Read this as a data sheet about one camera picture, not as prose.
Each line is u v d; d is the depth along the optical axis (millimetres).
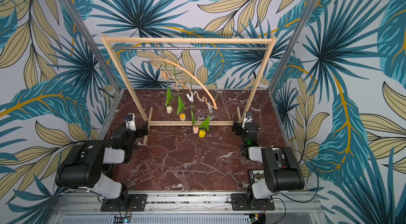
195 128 840
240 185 787
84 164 508
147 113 1024
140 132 838
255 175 809
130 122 785
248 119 782
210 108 697
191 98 739
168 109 900
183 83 1192
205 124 805
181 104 837
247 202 665
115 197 613
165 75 1123
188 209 727
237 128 851
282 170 457
